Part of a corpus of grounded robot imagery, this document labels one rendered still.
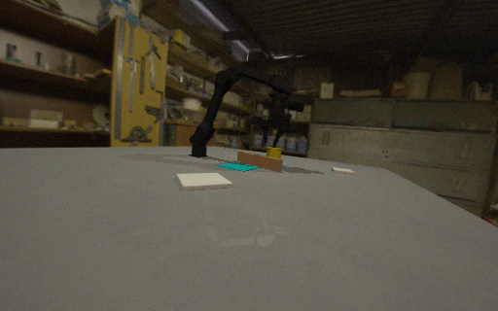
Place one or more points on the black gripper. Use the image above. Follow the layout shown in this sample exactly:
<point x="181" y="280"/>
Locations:
<point x="282" y="127"/>

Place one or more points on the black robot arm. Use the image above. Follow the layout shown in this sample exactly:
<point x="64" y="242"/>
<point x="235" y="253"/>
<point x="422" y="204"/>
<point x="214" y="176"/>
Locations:
<point x="223" y="82"/>

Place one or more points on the yellow cup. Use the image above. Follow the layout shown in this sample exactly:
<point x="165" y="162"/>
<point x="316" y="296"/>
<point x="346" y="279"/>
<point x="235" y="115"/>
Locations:
<point x="274" y="152"/>

